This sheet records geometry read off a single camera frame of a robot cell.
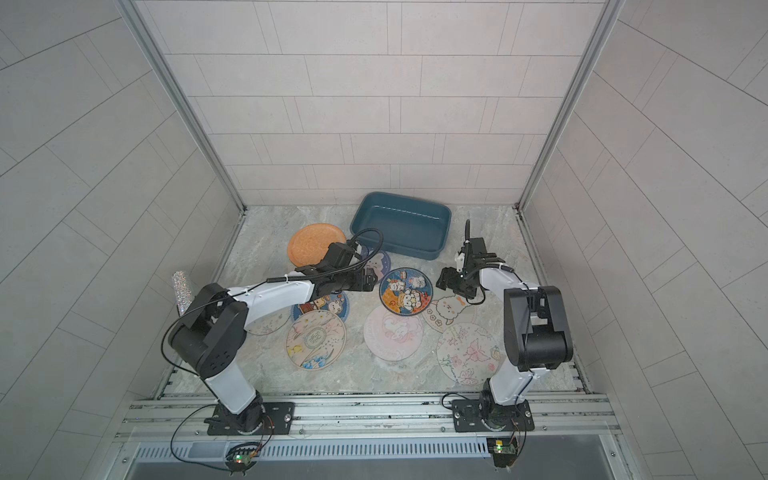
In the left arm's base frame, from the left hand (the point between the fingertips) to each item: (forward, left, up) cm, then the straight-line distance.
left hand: (373, 276), depth 92 cm
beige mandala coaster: (-18, +15, -4) cm, 24 cm away
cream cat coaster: (-9, -23, -4) cm, 25 cm away
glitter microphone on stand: (-15, +43, +16) cm, 48 cm away
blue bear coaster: (-6, +12, -5) cm, 14 cm away
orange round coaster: (+16, +24, -4) cm, 29 cm away
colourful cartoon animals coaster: (-3, -10, -5) cm, 12 cm away
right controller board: (-43, -32, -5) cm, 54 cm away
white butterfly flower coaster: (-22, -27, -4) cm, 35 cm away
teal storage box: (+27, -13, -7) cm, 31 cm away
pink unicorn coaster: (-17, -6, -5) cm, 19 cm away
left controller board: (-45, +26, -1) cm, 52 cm away
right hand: (0, -23, -3) cm, 23 cm away
